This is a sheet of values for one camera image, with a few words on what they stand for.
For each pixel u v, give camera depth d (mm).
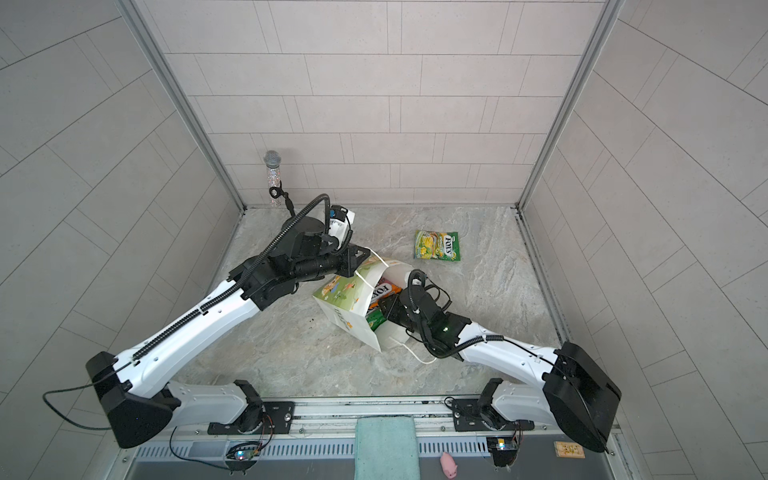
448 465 644
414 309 579
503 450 680
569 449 665
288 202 1007
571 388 403
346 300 730
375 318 669
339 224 601
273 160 867
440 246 1022
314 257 524
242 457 644
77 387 371
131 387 373
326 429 707
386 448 667
